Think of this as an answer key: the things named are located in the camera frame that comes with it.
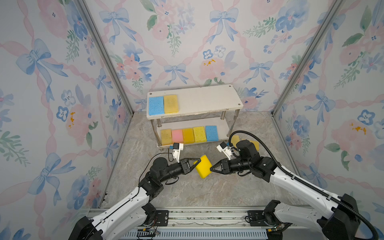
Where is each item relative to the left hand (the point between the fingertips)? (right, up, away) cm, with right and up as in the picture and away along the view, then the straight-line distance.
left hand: (200, 160), depth 68 cm
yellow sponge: (-15, +27, +7) cm, 31 cm away
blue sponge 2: (+8, +11, +30) cm, 33 cm away
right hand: (+5, -5, +2) cm, 7 cm away
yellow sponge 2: (+1, +10, +30) cm, 32 cm away
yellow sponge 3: (-7, +9, +28) cm, 31 cm away
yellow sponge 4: (-21, +9, +28) cm, 36 cm away
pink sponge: (-14, +10, +27) cm, 32 cm away
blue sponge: (-22, +26, +7) cm, 35 cm away
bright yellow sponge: (+1, -3, +1) cm, 4 cm away
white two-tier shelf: (+8, +26, +9) cm, 29 cm away
